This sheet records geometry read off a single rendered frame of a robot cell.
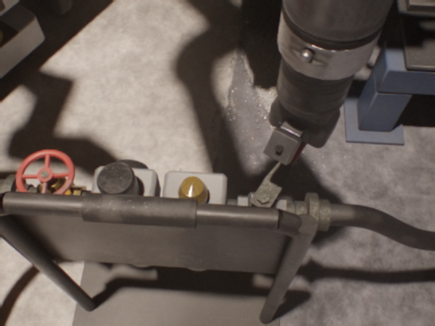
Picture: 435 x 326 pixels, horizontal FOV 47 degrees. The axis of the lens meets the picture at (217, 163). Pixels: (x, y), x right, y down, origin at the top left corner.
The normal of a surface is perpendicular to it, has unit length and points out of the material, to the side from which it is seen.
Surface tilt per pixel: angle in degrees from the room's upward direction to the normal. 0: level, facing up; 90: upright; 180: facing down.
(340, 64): 90
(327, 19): 90
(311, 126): 87
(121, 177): 0
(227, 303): 0
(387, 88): 90
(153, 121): 0
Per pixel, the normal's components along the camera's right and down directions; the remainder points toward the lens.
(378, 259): 0.00, -0.46
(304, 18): -0.69, 0.65
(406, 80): -0.07, 0.89
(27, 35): 0.81, 0.52
